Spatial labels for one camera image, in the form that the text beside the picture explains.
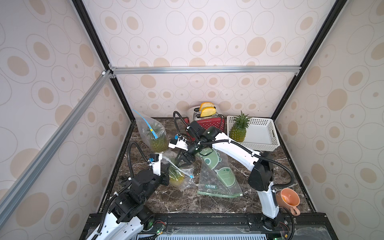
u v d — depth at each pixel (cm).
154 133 80
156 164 59
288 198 80
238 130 95
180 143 68
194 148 67
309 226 73
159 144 91
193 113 102
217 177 84
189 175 69
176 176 71
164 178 61
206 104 99
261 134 109
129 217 48
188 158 66
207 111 95
